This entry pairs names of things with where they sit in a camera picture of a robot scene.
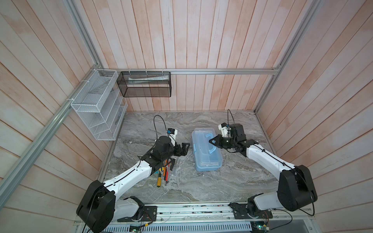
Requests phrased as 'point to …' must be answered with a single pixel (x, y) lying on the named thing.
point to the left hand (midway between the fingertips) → (183, 146)
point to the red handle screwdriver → (167, 174)
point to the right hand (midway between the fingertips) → (209, 140)
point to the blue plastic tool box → (208, 157)
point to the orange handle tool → (164, 172)
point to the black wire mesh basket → (145, 84)
